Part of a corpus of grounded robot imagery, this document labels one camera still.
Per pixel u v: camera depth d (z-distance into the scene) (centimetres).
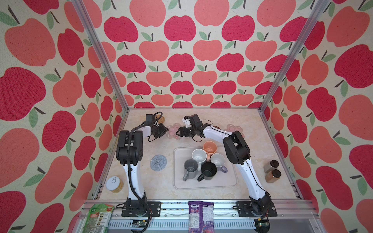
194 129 86
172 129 108
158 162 91
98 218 70
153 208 75
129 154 56
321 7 69
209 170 84
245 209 73
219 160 88
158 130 91
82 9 70
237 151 63
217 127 110
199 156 92
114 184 78
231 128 108
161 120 114
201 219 69
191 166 87
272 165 80
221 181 82
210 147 94
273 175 77
